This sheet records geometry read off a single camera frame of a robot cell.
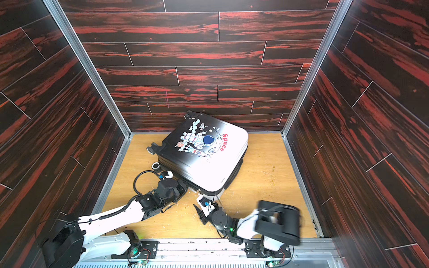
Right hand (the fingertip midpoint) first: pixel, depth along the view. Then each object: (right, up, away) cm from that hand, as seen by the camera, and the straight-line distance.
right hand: (202, 199), depth 81 cm
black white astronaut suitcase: (+2, +23, -1) cm, 23 cm away
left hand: (-4, +7, +1) cm, 8 cm away
